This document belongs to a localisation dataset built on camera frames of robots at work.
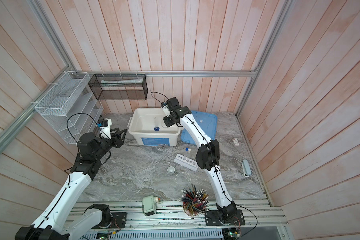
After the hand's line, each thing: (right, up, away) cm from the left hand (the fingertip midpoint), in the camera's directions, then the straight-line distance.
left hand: (123, 131), depth 75 cm
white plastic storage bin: (+5, +3, +35) cm, 35 cm away
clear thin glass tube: (+12, +6, +32) cm, 34 cm away
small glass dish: (+24, -24, +15) cm, 37 cm away
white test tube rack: (+36, -20, +15) cm, 44 cm away
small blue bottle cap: (+12, +2, +36) cm, 38 cm away
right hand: (+21, +7, +21) cm, 31 cm away
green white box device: (+13, -37, -1) cm, 39 cm away
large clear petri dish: (+31, -29, +13) cm, 44 cm away
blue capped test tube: (+33, -13, +10) cm, 37 cm away
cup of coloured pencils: (+36, -32, -8) cm, 49 cm away
